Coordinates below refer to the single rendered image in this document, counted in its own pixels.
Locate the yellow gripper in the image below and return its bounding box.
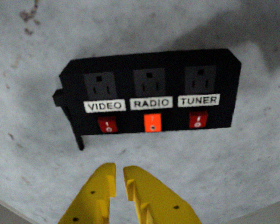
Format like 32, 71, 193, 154
57, 163, 202, 224

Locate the black power strip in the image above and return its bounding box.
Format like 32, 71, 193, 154
52, 49, 241, 151

